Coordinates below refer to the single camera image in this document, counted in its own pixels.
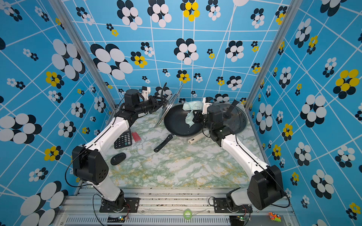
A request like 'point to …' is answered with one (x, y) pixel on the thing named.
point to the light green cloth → (192, 106)
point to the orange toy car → (274, 216)
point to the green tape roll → (184, 214)
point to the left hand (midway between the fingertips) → (167, 98)
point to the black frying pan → (176, 123)
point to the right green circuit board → (241, 218)
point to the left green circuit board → (116, 219)
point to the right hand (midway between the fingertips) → (195, 110)
